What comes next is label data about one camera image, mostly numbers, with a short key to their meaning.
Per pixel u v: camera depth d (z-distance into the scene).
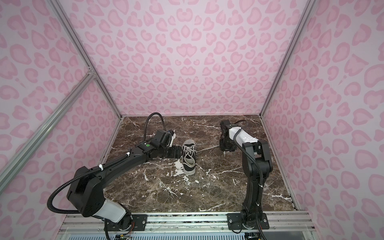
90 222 0.75
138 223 0.73
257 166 0.50
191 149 0.95
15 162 0.53
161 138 0.66
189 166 0.85
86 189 0.42
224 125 0.85
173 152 0.75
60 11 0.70
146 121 0.66
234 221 0.73
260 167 0.51
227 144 0.84
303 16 0.72
